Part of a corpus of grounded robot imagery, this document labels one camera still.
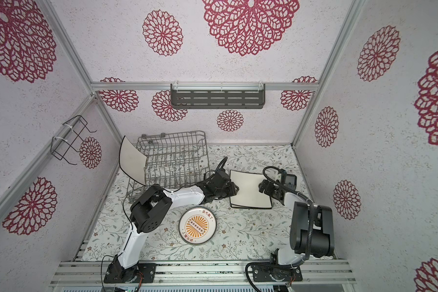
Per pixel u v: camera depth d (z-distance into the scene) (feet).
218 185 2.50
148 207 1.85
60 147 2.40
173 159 3.71
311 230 1.36
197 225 2.75
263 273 2.39
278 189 2.63
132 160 3.39
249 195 3.10
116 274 2.10
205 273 2.46
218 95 3.05
